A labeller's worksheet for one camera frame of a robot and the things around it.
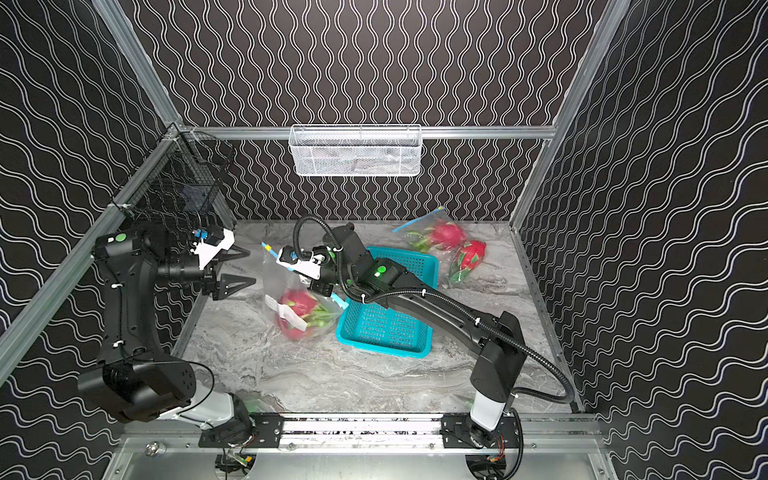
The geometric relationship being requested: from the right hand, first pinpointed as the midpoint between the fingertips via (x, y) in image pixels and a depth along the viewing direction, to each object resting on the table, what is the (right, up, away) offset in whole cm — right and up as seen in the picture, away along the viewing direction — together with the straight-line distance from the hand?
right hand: (298, 262), depth 71 cm
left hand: (-10, 0, -2) cm, 10 cm away
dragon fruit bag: (0, -11, +7) cm, 13 cm away
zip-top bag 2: (+43, 0, +38) cm, 57 cm away
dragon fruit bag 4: (+49, +2, +31) cm, 58 cm away
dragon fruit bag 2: (-5, -20, +13) cm, 24 cm away
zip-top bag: (-3, -12, +6) cm, 14 cm away
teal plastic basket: (+17, -21, +23) cm, 35 cm away
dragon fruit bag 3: (+41, +8, +36) cm, 55 cm away
